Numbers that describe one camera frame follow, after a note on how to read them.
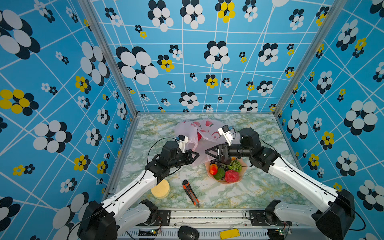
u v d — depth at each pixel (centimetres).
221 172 83
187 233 68
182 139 72
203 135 80
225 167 85
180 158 66
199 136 77
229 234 69
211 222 73
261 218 72
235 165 84
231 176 79
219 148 60
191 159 68
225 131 64
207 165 86
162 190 80
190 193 81
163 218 73
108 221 38
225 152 61
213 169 83
